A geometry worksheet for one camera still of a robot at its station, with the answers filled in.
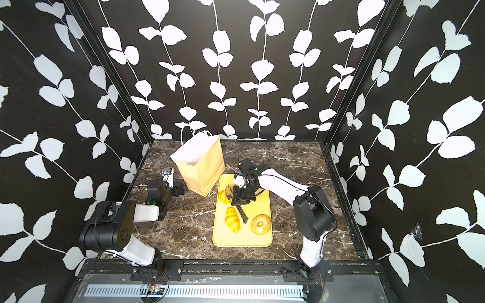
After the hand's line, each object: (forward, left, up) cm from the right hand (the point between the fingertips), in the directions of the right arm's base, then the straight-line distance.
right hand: (231, 201), depth 82 cm
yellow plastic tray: (-10, +1, -9) cm, 14 cm away
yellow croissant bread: (-6, 0, -7) cm, 9 cm away
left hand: (+15, +30, -3) cm, 34 cm away
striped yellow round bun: (+5, +5, -6) cm, 9 cm away
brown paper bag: (+10, +12, +15) cm, 22 cm away
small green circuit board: (-32, +28, -10) cm, 44 cm away
